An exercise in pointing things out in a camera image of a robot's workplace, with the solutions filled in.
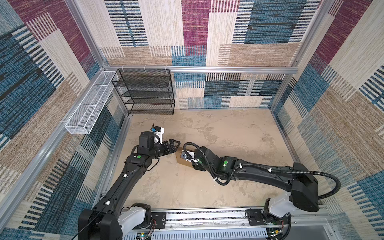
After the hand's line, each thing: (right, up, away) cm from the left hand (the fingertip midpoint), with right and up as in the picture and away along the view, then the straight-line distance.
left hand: (175, 142), depth 79 cm
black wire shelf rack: (-25, +33, +31) cm, 52 cm away
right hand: (+12, -6, 0) cm, 13 cm away
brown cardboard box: (+3, -3, -8) cm, 9 cm away
